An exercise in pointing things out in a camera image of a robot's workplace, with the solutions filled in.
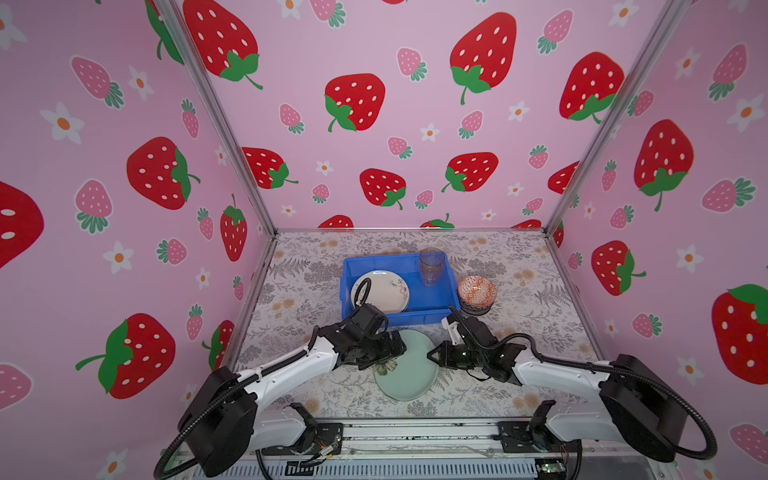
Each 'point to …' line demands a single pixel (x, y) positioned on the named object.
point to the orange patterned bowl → (476, 294)
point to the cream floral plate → (388, 291)
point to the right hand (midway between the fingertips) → (424, 357)
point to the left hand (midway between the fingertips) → (397, 352)
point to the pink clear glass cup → (431, 261)
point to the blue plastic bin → (427, 304)
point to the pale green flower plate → (412, 375)
